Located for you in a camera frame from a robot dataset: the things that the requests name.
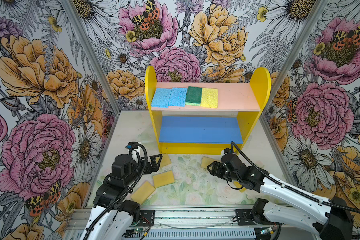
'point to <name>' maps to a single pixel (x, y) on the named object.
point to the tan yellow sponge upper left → (165, 160)
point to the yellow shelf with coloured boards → (205, 118)
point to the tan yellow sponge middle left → (163, 179)
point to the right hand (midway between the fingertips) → (212, 174)
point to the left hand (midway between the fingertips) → (154, 162)
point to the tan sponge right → (206, 161)
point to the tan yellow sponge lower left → (141, 195)
